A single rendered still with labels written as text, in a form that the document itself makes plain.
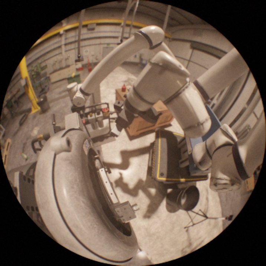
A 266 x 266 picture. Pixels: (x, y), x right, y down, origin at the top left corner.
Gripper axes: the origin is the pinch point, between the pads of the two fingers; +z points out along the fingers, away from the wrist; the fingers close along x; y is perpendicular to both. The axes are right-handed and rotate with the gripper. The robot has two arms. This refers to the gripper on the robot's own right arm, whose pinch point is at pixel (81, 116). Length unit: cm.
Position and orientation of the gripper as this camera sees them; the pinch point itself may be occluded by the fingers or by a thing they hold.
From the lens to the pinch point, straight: 86.4
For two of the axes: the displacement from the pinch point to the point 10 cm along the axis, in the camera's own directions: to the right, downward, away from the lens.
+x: 8.9, -2.8, 3.6
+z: -1.4, 5.9, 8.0
